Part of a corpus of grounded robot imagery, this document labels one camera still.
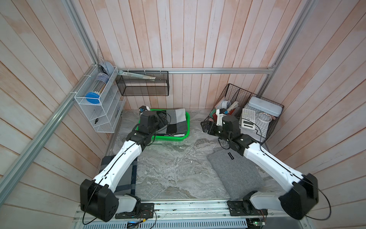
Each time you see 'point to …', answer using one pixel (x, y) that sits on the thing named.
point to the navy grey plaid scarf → (126, 181)
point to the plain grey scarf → (238, 175)
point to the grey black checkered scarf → (177, 126)
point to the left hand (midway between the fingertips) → (164, 124)
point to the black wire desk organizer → (257, 116)
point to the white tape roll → (265, 113)
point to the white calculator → (250, 115)
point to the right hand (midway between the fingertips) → (207, 125)
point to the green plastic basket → (167, 138)
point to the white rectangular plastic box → (265, 106)
